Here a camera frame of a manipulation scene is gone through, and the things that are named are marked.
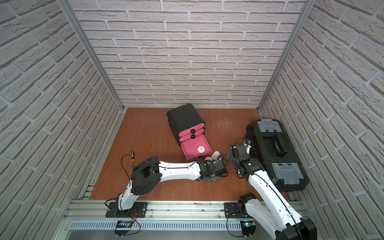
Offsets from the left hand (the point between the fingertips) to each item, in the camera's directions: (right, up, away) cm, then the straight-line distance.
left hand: (215, 173), depth 84 cm
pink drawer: (-13, +25, +3) cm, 29 cm away
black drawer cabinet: (-18, +29, +5) cm, 34 cm away
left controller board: (-47, -22, -13) cm, 53 cm away
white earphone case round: (-3, +7, +9) cm, 12 cm away
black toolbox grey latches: (+31, +14, -6) cm, 35 cm away
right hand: (+14, +11, -3) cm, 18 cm away
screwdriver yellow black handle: (-51, +9, +8) cm, 53 cm away
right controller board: (+15, -21, -14) cm, 29 cm away
